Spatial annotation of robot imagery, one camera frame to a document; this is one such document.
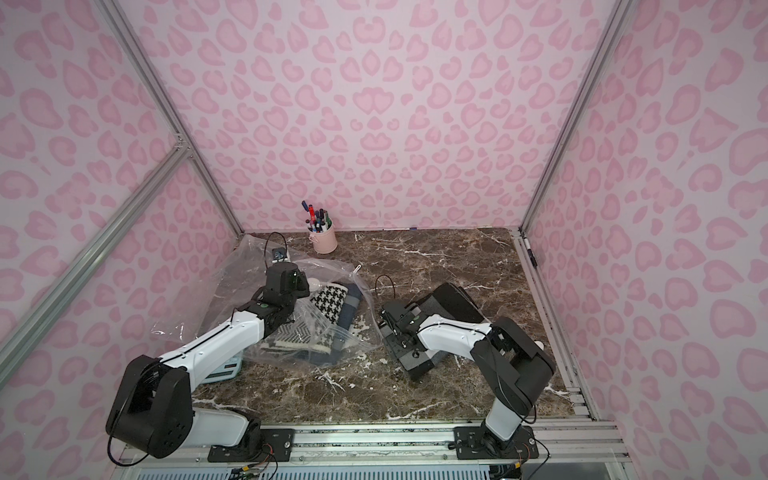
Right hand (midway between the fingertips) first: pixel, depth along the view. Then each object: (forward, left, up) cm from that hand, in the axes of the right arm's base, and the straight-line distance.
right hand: (404, 345), depth 91 cm
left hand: (+15, +32, +18) cm, 39 cm away
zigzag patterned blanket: (-2, +29, +10) cm, 31 cm away
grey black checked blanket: (+15, -15, +2) cm, 21 cm away
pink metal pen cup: (+36, +30, +7) cm, 47 cm away
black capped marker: (+40, +29, +17) cm, 53 cm away
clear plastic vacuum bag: (+3, +15, +1) cm, 15 cm away
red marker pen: (+40, +32, +18) cm, 54 cm away
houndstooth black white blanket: (+9, +22, +10) cm, 26 cm away
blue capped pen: (+44, +35, +18) cm, 59 cm away
